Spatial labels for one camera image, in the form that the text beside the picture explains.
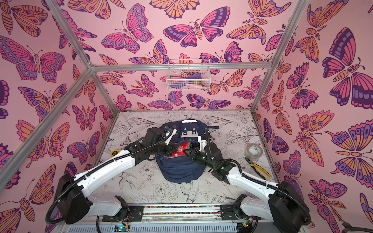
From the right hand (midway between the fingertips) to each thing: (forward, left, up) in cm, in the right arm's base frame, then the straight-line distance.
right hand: (183, 149), depth 75 cm
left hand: (+2, +2, 0) cm, 3 cm away
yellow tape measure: (+8, +46, -18) cm, 50 cm away
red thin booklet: (0, +2, -3) cm, 4 cm away
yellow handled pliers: (0, -43, -20) cm, 47 cm away
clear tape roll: (+9, -45, -19) cm, 50 cm away
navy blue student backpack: (-6, 0, -12) cm, 13 cm away
